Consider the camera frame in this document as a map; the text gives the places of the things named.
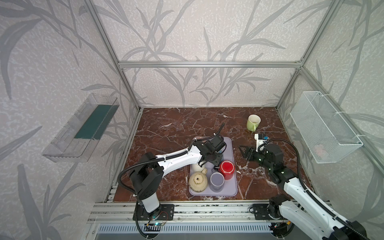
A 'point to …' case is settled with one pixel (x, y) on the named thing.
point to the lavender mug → (217, 180)
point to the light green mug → (253, 121)
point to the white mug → (195, 168)
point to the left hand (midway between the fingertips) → (218, 153)
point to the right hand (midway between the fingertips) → (242, 142)
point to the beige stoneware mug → (198, 181)
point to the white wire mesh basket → (328, 136)
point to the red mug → (227, 168)
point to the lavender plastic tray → (229, 188)
